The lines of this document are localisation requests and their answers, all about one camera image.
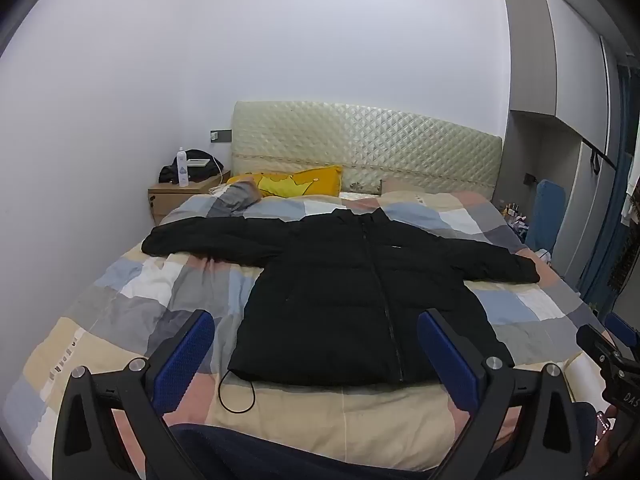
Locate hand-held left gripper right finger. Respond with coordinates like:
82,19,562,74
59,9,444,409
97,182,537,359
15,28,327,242
417,309,596,480

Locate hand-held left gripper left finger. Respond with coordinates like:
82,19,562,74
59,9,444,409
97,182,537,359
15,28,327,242
52,309,216,480

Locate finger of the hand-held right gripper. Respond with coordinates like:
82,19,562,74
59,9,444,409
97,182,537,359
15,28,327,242
605,312,640,350
576,325,621,361

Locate black puffer jacket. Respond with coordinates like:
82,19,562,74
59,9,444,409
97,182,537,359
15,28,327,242
141,207,542,416

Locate person's right hand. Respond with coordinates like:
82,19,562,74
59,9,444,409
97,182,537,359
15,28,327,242
591,407,621,476

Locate patchwork plaid quilt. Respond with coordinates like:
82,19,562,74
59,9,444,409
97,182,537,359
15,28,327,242
2,190,608,476

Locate blue curtain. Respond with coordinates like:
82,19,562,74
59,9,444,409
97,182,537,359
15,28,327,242
580,65,640,306

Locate blue chair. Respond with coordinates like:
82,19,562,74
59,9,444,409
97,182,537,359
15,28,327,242
527,178,567,253

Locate person's dark blue pants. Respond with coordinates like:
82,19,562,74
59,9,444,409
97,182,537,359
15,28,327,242
167,400,598,480

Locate cluster of small bottles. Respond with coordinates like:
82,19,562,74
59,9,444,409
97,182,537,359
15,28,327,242
502,201,531,233

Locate wooden nightstand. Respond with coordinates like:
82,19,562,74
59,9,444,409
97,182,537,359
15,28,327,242
147,170,232,226

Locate grey rolled cloth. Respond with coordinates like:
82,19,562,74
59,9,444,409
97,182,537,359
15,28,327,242
207,181,261,217

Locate black bag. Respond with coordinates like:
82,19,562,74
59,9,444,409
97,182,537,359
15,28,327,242
159,149,227,184

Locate white plastic bottle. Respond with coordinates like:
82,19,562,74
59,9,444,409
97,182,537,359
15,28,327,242
176,147,191,188

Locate yellow pillow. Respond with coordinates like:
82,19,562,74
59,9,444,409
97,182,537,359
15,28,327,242
227,165,345,198

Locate cream quilted headboard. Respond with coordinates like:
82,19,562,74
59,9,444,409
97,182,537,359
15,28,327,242
230,100,503,201

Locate grey wardrobe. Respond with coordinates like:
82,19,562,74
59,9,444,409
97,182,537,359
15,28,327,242
504,0,633,306

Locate black hanging strap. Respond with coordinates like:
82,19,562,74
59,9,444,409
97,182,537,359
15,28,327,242
582,140,618,173

